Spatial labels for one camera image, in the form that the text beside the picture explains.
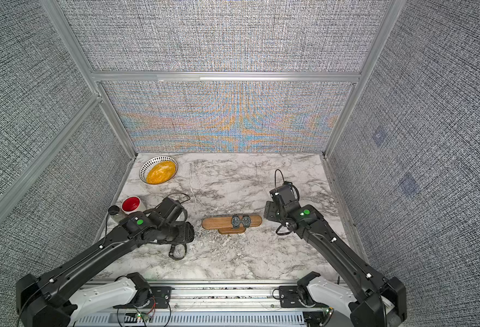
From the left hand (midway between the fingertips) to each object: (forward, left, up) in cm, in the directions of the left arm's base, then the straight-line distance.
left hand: (191, 234), depth 76 cm
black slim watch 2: (+7, -21, -4) cm, 23 cm away
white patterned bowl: (+46, +31, -11) cm, 57 cm away
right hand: (+9, -32, +4) cm, 34 cm away
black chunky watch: (-2, +8, -12) cm, 15 cm away
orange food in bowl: (+36, +20, -6) cm, 41 cm away
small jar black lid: (+14, +35, -4) cm, 38 cm away
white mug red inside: (+19, +31, -8) cm, 37 cm away
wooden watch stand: (+6, -12, -5) cm, 14 cm away
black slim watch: (+7, -17, -4) cm, 19 cm away
